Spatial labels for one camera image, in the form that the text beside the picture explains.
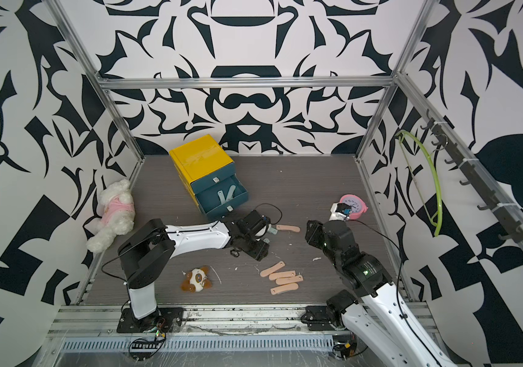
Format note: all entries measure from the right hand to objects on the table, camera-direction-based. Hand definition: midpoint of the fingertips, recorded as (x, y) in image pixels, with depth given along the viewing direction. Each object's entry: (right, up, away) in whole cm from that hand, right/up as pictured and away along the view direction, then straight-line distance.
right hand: (310, 221), depth 74 cm
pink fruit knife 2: (-5, -20, +9) cm, 23 cm away
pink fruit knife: (-2, -7, +20) cm, 21 cm away
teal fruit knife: (-32, +6, +20) cm, 38 cm away
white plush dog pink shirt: (-72, +2, +17) cm, 74 cm away
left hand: (-16, -12, +15) cm, 25 cm away
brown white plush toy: (-38, -21, +5) cm, 44 cm away
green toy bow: (+36, +3, -3) cm, 36 cm away
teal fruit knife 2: (-29, +7, +21) cm, 36 cm away
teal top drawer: (-36, +13, +10) cm, 40 cm away
